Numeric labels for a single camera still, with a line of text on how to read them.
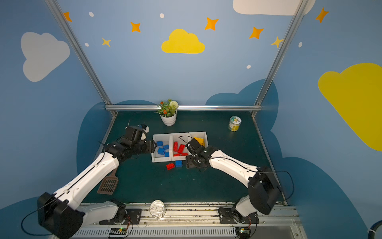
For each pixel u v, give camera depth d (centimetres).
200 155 61
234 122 107
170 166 91
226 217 74
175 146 99
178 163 91
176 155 97
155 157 95
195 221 73
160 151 95
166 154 96
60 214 37
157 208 72
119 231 73
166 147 101
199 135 101
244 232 73
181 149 99
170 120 110
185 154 98
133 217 73
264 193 44
